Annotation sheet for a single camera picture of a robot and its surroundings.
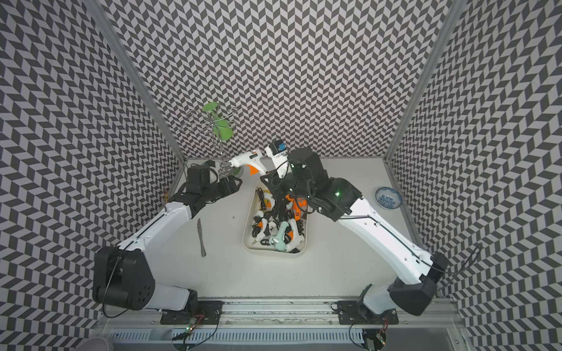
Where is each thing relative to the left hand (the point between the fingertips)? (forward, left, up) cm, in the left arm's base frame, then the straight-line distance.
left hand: (236, 185), depth 86 cm
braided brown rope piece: (+9, +41, -20) cm, 47 cm away
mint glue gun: (-18, -17, -13) cm, 28 cm away
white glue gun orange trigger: (-17, -22, -13) cm, 30 cm away
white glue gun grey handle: (-18, -13, -1) cm, 23 cm away
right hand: (-12, -16, +19) cm, 27 cm away
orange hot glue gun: (-3, -25, -8) cm, 26 cm away
